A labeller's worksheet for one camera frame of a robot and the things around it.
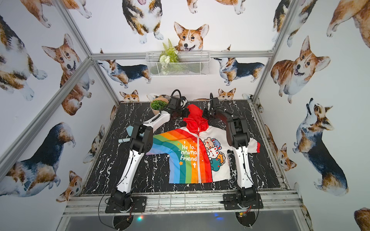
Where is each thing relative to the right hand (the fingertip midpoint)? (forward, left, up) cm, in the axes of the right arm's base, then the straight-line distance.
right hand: (200, 113), depth 110 cm
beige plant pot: (-3, +32, +6) cm, 32 cm away
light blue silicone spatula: (-22, +52, -1) cm, 57 cm away
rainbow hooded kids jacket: (-30, +3, -3) cm, 31 cm away
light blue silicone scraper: (-12, +52, -3) cm, 53 cm away
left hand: (+1, +6, +4) cm, 7 cm away
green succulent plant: (+1, +30, +10) cm, 32 cm away
